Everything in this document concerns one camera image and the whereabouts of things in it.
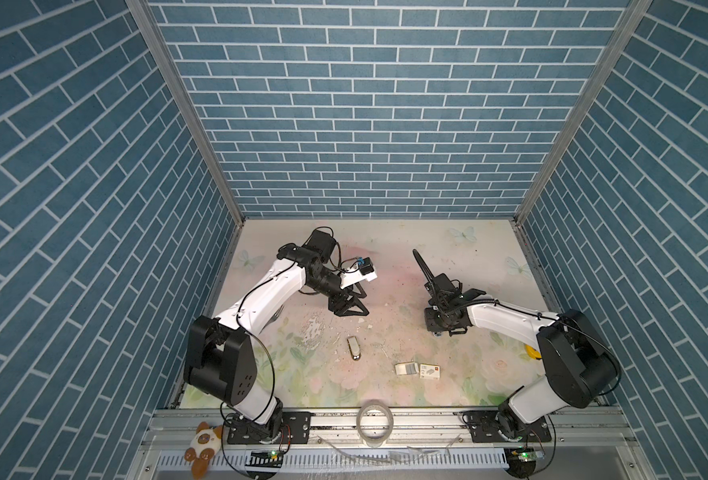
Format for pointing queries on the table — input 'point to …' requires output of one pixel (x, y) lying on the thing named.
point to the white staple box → (429, 371)
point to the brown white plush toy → (204, 445)
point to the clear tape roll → (374, 422)
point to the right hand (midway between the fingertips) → (429, 319)
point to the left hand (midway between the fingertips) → (362, 300)
